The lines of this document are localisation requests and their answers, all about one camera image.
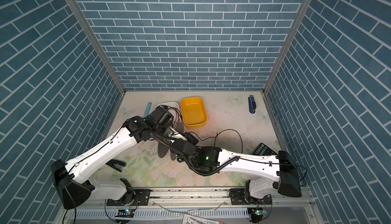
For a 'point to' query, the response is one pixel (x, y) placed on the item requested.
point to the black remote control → (263, 149)
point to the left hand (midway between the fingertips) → (169, 130)
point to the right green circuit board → (256, 214)
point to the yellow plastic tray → (194, 112)
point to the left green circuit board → (124, 213)
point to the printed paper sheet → (188, 219)
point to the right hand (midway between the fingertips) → (178, 132)
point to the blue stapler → (252, 104)
